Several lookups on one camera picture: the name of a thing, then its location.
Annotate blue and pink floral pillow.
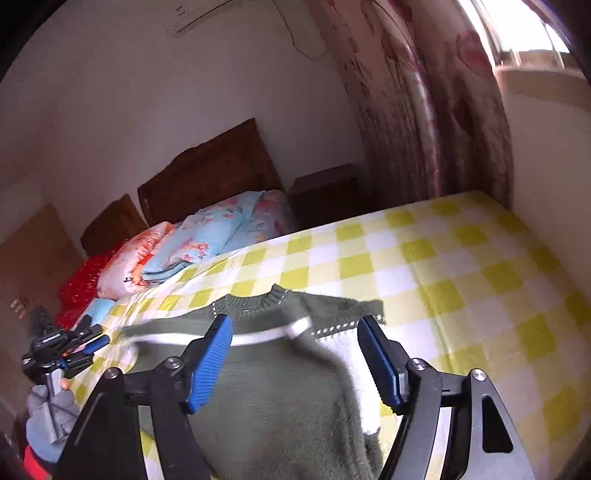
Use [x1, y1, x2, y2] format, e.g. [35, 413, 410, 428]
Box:
[226, 188, 298, 252]

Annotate white air conditioner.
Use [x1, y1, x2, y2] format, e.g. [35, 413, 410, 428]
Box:
[171, 0, 232, 33]

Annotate red patterned blanket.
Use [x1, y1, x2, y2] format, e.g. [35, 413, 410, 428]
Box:
[55, 240, 127, 330]

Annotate person's left hand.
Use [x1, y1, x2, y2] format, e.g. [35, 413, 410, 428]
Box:
[25, 376, 79, 462]

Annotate light blue floral quilt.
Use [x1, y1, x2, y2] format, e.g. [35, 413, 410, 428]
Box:
[141, 191, 259, 282]

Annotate cardboard box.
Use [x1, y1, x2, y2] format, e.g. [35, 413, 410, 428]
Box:
[0, 203, 86, 370]

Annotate green knit sweater white sleeves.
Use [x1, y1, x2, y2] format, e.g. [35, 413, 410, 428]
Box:
[121, 284, 386, 480]

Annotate window with bars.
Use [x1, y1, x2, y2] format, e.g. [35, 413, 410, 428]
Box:
[457, 0, 583, 70]

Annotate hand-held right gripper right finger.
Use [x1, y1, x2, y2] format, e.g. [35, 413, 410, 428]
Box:
[358, 315, 539, 480]

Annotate light blue cloth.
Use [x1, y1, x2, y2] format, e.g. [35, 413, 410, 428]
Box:
[81, 299, 116, 326]

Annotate dark wooden nightstand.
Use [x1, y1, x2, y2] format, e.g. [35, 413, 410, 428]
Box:
[288, 164, 370, 229]

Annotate large wooden headboard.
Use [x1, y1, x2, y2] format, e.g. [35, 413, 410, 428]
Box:
[137, 117, 282, 227]

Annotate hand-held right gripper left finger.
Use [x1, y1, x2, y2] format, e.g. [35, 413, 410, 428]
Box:
[54, 314, 234, 480]

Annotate bed with yellow checked sheet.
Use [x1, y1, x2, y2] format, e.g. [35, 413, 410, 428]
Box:
[46, 190, 591, 480]

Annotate pink floral curtain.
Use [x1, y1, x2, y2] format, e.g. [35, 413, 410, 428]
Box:
[307, 0, 515, 210]

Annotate small wooden headboard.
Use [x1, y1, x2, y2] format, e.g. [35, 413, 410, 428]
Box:
[80, 194, 148, 257]

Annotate white power cable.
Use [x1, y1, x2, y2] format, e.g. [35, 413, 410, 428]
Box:
[272, 0, 331, 61]

